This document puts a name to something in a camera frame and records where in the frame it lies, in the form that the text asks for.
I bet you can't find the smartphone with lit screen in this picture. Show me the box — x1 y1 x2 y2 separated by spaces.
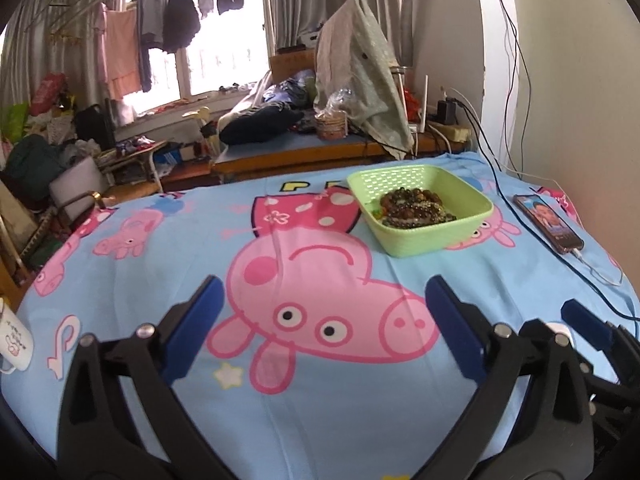
513 194 585 254

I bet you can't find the white printed mug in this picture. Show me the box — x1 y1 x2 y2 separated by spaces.
0 298 34 375

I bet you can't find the blue cartoon pig bedsheet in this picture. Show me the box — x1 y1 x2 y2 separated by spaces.
1 154 639 479

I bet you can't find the green plastic basket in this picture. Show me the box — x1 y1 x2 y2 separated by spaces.
347 165 495 258

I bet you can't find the grey storage box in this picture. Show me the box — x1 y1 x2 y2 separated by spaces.
49 156 108 207

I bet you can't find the small folding side table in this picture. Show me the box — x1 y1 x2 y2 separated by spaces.
98 141 168 193

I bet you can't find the dark green bag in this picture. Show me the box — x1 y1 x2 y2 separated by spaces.
1 134 66 202

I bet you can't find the black power adapter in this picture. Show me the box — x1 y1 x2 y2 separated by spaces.
435 98 457 126

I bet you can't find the white wifi router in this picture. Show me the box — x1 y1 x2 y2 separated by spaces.
400 75 428 133

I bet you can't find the red plastic bag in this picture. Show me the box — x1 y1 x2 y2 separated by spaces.
29 73 67 116

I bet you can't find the wooden desk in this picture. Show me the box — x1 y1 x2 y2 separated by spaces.
211 129 471 181

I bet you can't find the clear plastic snack bag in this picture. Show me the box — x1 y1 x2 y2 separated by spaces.
314 88 356 141

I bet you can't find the dark blue clothes pile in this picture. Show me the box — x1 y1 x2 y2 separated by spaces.
218 102 304 146

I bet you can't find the grey green draped cloth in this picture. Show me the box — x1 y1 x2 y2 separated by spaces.
314 0 413 159

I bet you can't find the pink hanging garment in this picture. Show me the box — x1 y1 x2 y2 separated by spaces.
94 3 142 101

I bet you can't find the dark navy hanging shirt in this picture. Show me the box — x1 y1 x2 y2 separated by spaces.
163 0 201 53

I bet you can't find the white charging cable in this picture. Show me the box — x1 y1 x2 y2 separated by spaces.
569 248 625 288

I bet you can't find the black power cable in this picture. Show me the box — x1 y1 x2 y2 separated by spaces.
451 96 640 323

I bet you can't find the pile of beaded bracelets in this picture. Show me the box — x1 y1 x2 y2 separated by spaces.
377 186 458 230

